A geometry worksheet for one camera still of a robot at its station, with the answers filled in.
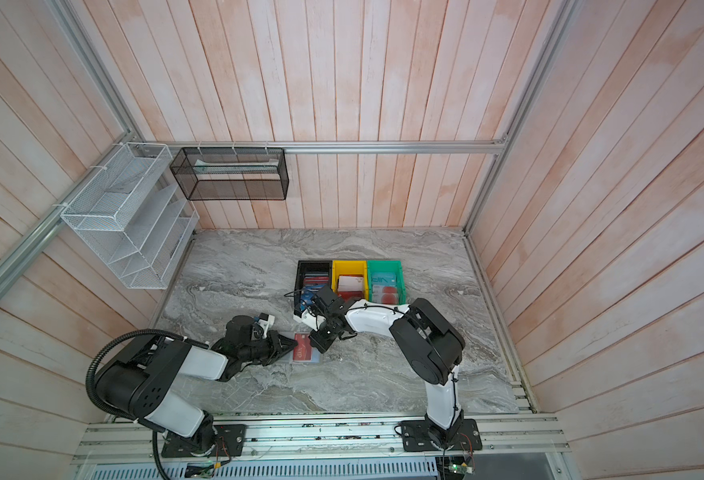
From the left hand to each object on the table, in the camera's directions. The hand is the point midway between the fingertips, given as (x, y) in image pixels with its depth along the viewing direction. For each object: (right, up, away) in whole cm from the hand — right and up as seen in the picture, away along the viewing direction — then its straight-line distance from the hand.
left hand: (298, 348), depth 88 cm
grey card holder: (+2, -1, 0) cm, 2 cm away
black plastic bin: (+2, +20, +18) cm, 27 cm away
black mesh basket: (-26, +58, +17) cm, 66 cm away
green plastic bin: (+29, +19, +14) cm, 37 cm away
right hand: (+4, +1, +2) cm, 5 cm away
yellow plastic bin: (+15, +24, +13) cm, 31 cm away
